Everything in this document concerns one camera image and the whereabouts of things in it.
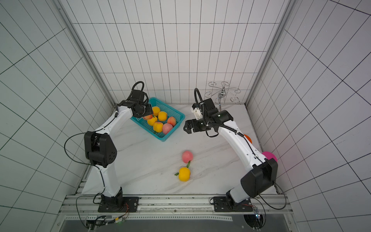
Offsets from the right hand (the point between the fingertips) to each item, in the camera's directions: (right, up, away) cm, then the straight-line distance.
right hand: (192, 123), depth 78 cm
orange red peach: (-27, +4, +10) cm, 29 cm away
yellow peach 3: (-23, -3, +19) cm, 30 cm away
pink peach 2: (-3, -20, +6) cm, 21 cm away
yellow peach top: (-21, +4, +26) cm, 34 cm away
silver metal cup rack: (+19, +19, +11) cm, 29 cm away
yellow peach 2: (-28, 0, +22) cm, 36 cm away
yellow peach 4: (-4, -28, 0) cm, 28 cm away
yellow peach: (-26, +8, +28) cm, 39 cm away
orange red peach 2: (-14, +1, +24) cm, 27 cm away
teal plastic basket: (-15, +8, +28) cm, 32 cm away
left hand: (-29, +6, +15) cm, 33 cm away
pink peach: (-17, -4, +18) cm, 25 cm away
